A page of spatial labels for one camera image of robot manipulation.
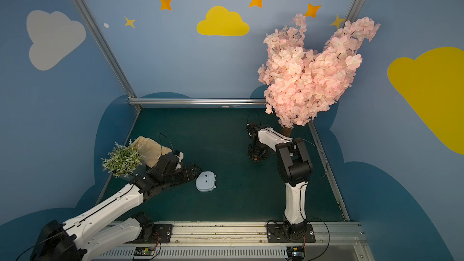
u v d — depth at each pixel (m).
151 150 1.01
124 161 0.78
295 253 0.73
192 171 0.73
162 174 0.62
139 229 0.62
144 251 0.72
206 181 0.86
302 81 0.56
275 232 0.75
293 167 0.54
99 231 0.46
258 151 0.86
